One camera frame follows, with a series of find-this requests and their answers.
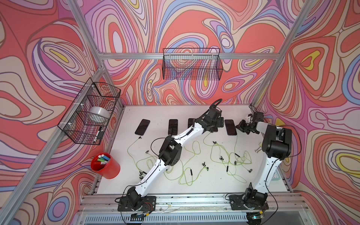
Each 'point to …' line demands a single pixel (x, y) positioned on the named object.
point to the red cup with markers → (102, 164)
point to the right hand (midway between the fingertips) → (237, 128)
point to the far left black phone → (142, 127)
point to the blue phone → (230, 127)
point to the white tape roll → (101, 111)
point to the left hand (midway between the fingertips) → (221, 121)
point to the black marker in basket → (99, 130)
